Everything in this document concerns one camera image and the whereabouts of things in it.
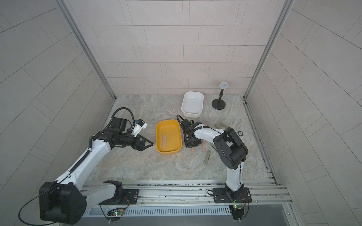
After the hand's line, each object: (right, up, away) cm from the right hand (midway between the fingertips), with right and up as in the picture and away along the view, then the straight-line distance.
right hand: (190, 145), depth 93 cm
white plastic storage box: (+1, +28, +13) cm, 31 cm away
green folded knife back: (+19, +12, +6) cm, 24 cm away
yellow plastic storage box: (-15, +6, +1) cm, 16 cm away
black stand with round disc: (+23, +28, +17) cm, 40 cm away
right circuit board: (+22, -26, -25) cm, 42 cm away
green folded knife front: (+9, -7, -10) cm, 15 cm away
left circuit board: (-36, -25, -27) cm, 52 cm away
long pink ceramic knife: (+1, -1, -6) cm, 6 cm away
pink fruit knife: (-17, +4, -2) cm, 18 cm away
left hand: (-23, +7, -15) cm, 28 cm away
